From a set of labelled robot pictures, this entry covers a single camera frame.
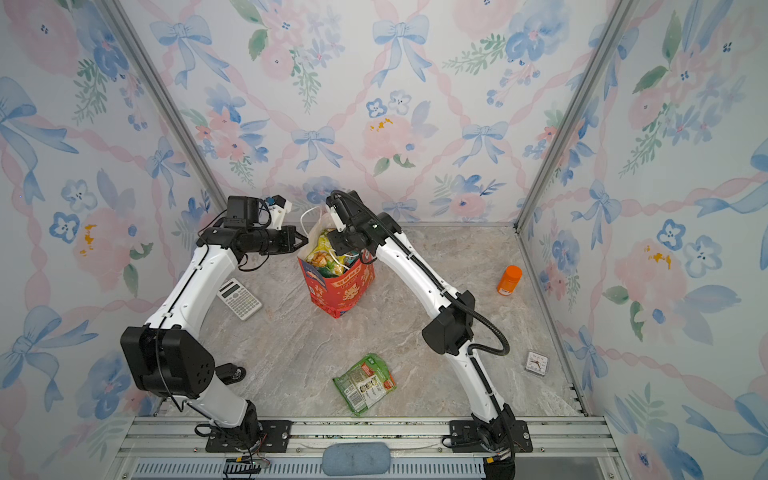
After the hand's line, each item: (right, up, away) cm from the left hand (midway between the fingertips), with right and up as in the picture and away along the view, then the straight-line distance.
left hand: (308, 236), depth 81 cm
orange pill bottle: (+60, -13, +14) cm, 63 cm away
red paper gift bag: (+8, -16, +2) cm, 18 cm away
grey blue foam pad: (+14, -52, -12) cm, 55 cm away
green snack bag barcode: (+16, -40, 0) cm, 43 cm away
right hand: (+8, +1, +3) cm, 9 cm away
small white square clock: (+63, -35, +3) cm, 73 cm away
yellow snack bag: (+4, -6, 0) cm, 8 cm away
